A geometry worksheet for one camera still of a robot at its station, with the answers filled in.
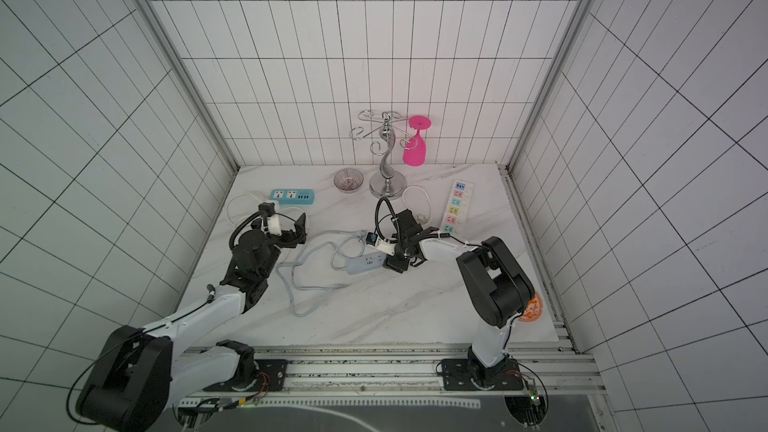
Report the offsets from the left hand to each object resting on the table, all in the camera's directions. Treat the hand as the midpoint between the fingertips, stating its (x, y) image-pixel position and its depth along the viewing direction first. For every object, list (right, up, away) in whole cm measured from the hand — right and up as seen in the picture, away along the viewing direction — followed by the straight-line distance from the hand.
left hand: (289, 217), depth 86 cm
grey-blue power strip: (+19, -15, +4) cm, 25 cm away
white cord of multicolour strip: (+45, +5, +23) cm, 51 cm away
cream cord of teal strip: (-16, +5, +23) cm, 28 cm away
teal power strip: (-6, +6, +21) cm, 22 cm away
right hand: (+31, -11, +11) cm, 35 cm away
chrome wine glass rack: (+28, +10, +28) cm, 41 cm away
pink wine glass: (+39, +22, +17) cm, 48 cm away
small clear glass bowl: (+14, +12, +28) cm, 33 cm away
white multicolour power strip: (+54, +1, +18) cm, 57 cm away
